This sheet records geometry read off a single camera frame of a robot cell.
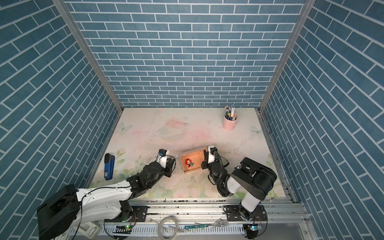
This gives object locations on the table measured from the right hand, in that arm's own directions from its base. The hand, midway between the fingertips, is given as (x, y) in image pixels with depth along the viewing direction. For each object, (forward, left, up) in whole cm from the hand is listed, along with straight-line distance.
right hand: (203, 150), depth 86 cm
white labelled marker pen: (+26, -18, +7) cm, 33 cm away
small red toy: (-5, +8, -7) cm, 12 cm away
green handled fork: (-34, -10, -10) cm, 37 cm away
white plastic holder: (-41, +50, -7) cm, 65 cm away
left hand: (-8, +15, 0) cm, 17 cm away
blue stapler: (-10, +55, -6) cm, 57 cm away
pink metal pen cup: (+23, -17, -3) cm, 29 cm away
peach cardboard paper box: (-2, +7, -10) cm, 12 cm away
